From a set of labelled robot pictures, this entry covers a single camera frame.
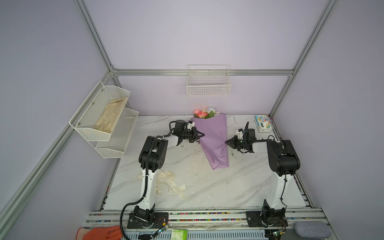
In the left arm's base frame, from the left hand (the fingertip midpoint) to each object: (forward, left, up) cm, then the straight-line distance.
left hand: (204, 134), depth 98 cm
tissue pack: (+12, -44, -2) cm, 46 cm away
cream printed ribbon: (-26, +23, -9) cm, 36 cm away
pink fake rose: (+22, +3, -3) cm, 23 cm away
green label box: (-54, +13, -6) cm, 56 cm away
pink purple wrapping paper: (-1, -7, -6) cm, 10 cm away
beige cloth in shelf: (-4, +53, +21) cm, 57 cm away
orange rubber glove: (-54, +49, -8) cm, 73 cm away
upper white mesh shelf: (-7, +59, +21) cm, 63 cm away
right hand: (-1, -15, -5) cm, 16 cm away
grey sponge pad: (-52, -50, -5) cm, 72 cm away
